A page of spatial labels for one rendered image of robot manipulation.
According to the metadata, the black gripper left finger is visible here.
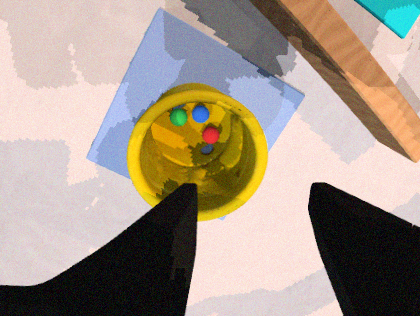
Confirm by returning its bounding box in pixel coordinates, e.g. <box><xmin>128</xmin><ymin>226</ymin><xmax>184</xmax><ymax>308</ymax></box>
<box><xmin>0</xmin><ymin>183</ymin><xmax>198</xmax><ymax>316</ymax></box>

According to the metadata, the olive yellow cup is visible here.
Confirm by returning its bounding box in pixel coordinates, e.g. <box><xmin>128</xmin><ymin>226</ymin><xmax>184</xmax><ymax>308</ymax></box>
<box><xmin>128</xmin><ymin>82</ymin><xmax>268</xmax><ymax>222</ymax></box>

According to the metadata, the blue marble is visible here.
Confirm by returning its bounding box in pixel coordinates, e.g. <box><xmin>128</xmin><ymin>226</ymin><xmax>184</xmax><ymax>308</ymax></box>
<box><xmin>191</xmin><ymin>106</ymin><xmax>210</xmax><ymax>123</ymax></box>

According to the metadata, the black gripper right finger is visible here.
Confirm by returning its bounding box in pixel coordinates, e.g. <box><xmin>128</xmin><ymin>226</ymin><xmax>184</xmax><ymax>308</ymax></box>
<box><xmin>308</xmin><ymin>182</ymin><xmax>420</xmax><ymax>316</ymax></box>

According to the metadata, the red marble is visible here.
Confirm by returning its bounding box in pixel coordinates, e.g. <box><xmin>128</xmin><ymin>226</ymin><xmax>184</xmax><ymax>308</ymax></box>
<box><xmin>202</xmin><ymin>126</ymin><xmax>219</xmax><ymax>143</ymax></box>

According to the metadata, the brown wooden plank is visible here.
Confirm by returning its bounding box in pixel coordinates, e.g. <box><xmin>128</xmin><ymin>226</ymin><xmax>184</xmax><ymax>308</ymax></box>
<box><xmin>250</xmin><ymin>0</ymin><xmax>420</xmax><ymax>163</ymax></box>

